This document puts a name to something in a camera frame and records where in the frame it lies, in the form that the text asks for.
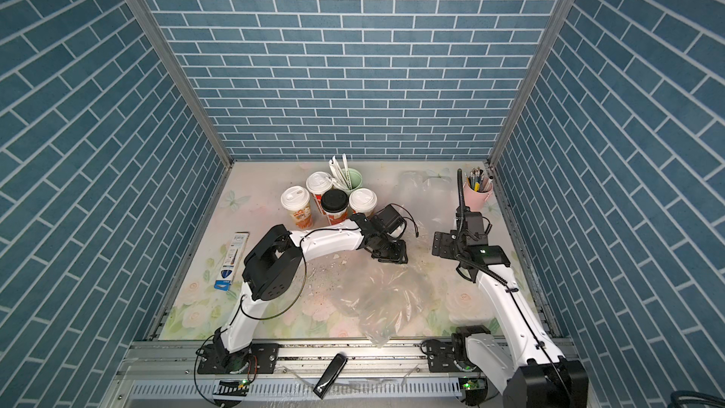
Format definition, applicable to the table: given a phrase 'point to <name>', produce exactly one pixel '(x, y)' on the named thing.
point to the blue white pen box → (232, 261)
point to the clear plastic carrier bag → (382, 297)
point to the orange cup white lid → (296, 199)
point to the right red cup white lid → (363, 200)
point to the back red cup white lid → (318, 182)
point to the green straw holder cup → (356, 179)
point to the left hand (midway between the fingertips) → (411, 265)
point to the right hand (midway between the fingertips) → (451, 242)
